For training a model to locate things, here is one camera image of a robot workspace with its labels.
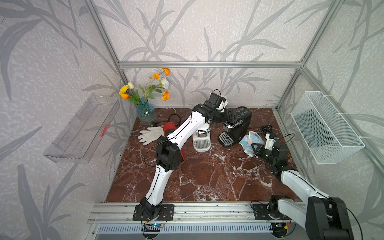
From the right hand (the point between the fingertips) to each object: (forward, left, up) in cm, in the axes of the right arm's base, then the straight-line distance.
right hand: (252, 143), depth 87 cm
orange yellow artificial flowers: (+45, +63, +12) cm, 78 cm away
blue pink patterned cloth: (+1, +4, 0) cm, 4 cm away
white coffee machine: (+8, +31, -8) cm, 33 cm away
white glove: (+15, +64, -9) cm, 67 cm away
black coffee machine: (+5, +10, +8) cm, 14 cm away
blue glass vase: (+24, +68, +2) cm, 72 cm away
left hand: (+8, +13, +12) cm, 19 cm away
